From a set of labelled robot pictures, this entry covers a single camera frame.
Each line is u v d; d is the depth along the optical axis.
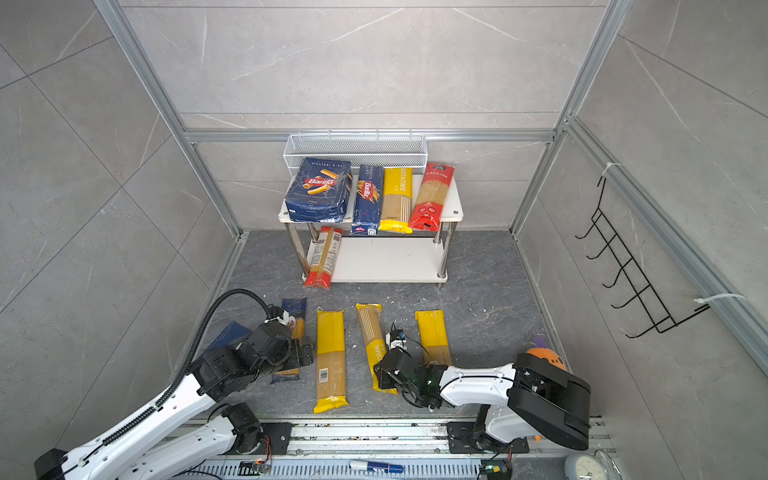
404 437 0.75
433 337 0.90
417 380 0.64
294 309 0.95
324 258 0.98
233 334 0.91
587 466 0.67
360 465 0.69
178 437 0.55
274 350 0.57
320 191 0.75
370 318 0.90
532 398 0.42
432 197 0.76
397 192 0.80
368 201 0.75
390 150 0.98
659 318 0.59
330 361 0.84
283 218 0.77
